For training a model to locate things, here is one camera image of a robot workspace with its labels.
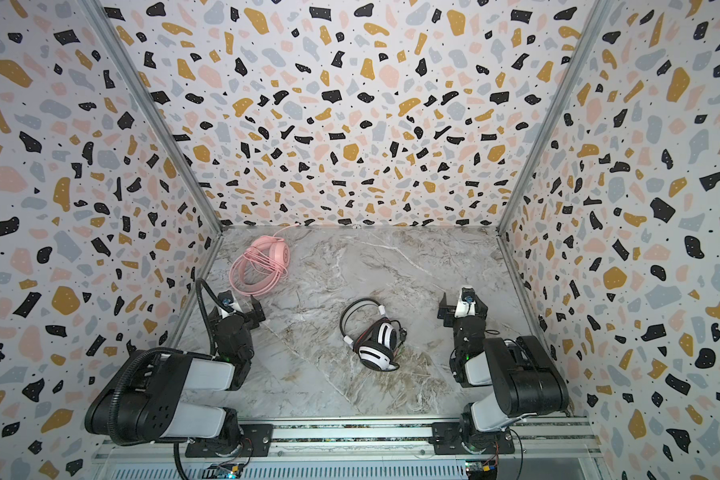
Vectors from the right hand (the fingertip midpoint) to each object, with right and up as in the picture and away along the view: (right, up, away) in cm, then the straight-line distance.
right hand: (459, 289), depth 89 cm
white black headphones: (-25, -14, -8) cm, 30 cm away
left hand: (-66, -2, -2) cm, 66 cm away
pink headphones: (-65, +7, +16) cm, 67 cm away
